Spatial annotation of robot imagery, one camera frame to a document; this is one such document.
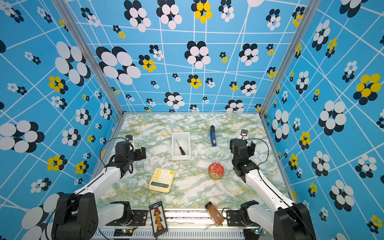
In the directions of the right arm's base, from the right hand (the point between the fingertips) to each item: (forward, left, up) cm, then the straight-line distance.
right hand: (245, 141), depth 83 cm
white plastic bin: (+12, +37, -16) cm, 42 cm away
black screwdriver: (+3, +38, -16) cm, 41 cm away
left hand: (0, +63, -7) cm, 64 cm away
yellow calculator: (-17, +47, -15) cm, 52 cm away
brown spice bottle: (-33, +18, -14) cm, 41 cm away
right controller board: (-41, +1, -18) cm, 45 cm away
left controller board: (-41, +63, -19) cm, 78 cm away
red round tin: (-11, +16, -14) cm, 24 cm away
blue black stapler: (+14, +16, -14) cm, 25 cm away
